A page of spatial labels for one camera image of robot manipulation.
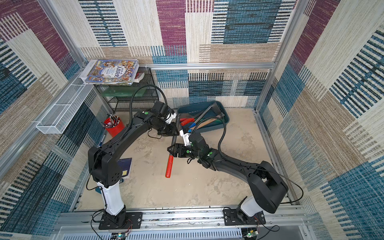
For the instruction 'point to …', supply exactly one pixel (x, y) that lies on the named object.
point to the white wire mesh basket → (56, 119)
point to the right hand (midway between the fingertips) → (174, 150)
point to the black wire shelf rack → (122, 104)
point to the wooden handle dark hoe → (190, 130)
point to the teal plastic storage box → (203, 107)
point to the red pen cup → (113, 125)
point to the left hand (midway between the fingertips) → (179, 133)
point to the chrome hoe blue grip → (214, 105)
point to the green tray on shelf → (124, 91)
